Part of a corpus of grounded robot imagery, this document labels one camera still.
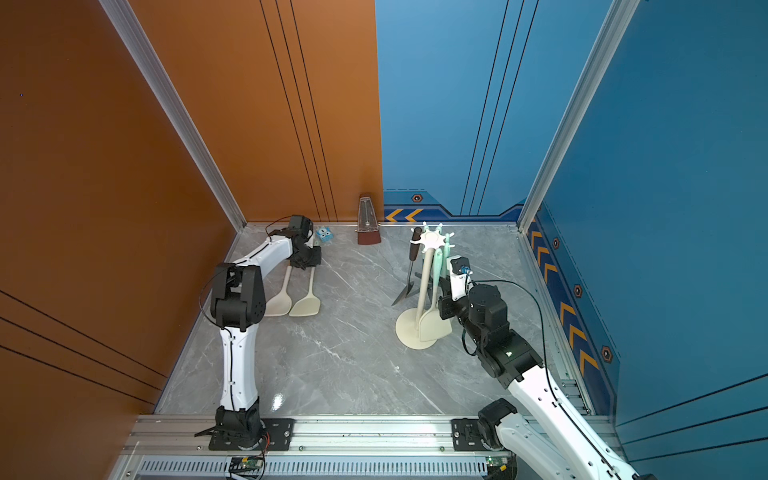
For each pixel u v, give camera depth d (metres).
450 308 0.64
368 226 1.09
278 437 0.74
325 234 1.16
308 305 0.96
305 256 0.92
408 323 0.94
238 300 0.60
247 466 0.72
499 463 0.72
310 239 0.94
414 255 0.71
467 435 0.72
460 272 0.59
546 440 0.55
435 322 0.78
